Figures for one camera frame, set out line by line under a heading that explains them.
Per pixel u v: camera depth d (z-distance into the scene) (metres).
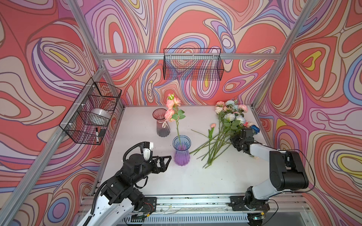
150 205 0.72
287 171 0.45
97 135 0.72
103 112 0.73
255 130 0.96
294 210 0.73
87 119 0.72
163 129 0.95
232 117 1.01
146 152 0.61
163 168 0.60
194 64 0.96
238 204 0.73
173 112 0.68
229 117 1.02
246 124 0.99
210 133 1.01
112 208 0.47
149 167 0.60
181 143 0.79
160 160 0.60
